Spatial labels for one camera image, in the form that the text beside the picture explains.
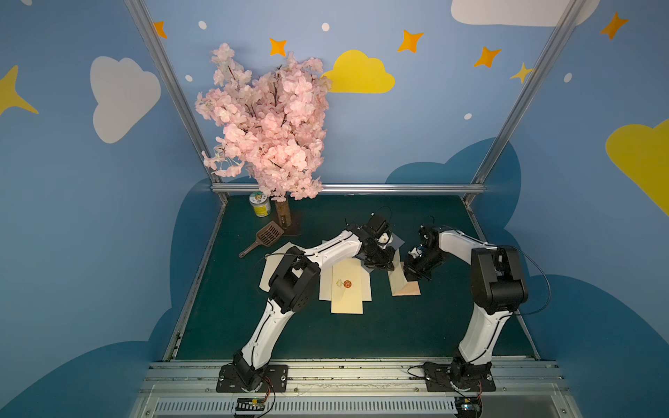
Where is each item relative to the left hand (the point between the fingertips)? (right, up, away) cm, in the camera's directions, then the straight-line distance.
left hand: (396, 265), depth 90 cm
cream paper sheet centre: (-25, -7, +3) cm, 26 cm away
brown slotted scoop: (-51, +9, +17) cm, 55 cm away
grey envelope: (+4, +6, +17) cm, 19 cm away
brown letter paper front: (+1, -7, -3) cm, 7 cm away
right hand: (+4, -5, +3) cm, 7 cm away
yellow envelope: (-17, -8, +3) cm, 19 cm away
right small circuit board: (+17, -38, -18) cm, 45 cm away
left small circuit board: (-45, -37, -18) cm, 61 cm away
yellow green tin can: (-54, +23, +20) cm, 62 cm away
